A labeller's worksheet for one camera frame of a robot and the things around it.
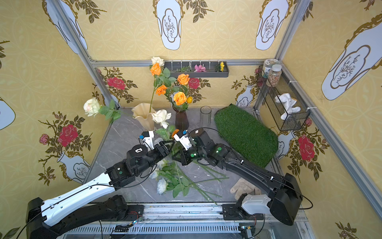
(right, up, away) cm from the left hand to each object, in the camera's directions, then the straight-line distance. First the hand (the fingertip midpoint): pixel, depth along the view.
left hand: (169, 141), depth 71 cm
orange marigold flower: (-6, +27, +12) cm, 30 cm away
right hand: (+3, -6, 0) cm, 6 cm away
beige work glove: (+40, -26, +10) cm, 48 cm away
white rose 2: (0, -20, +14) cm, 24 cm away
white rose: (+4, -25, +8) cm, 26 cm away
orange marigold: (+4, +5, -6) cm, 9 cm away
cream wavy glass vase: (-21, +15, +26) cm, 37 cm away
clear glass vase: (+19, +13, +24) cm, 33 cm away
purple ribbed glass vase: (+4, +11, +29) cm, 31 cm away
